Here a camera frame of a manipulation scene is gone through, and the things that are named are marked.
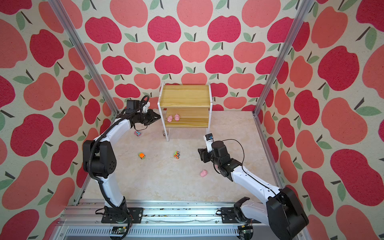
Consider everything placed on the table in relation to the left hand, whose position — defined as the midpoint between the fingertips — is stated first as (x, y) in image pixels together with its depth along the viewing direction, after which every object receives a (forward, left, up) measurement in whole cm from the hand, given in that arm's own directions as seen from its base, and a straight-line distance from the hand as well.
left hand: (163, 117), depth 92 cm
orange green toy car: (-17, +14, -17) cm, 28 cm away
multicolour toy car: (-17, -8, -17) cm, 26 cm away
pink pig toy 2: (0, -4, -2) cm, 4 cm away
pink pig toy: (+1, -9, -1) cm, 9 cm away
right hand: (-19, -26, -6) cm, 33 cm away
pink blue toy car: (0, +21, -17) cm, 26 cm away
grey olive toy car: (-5, 0, -10) cm, 11 cm away
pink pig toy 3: (-29, -25, -18) cm, 42 cm away
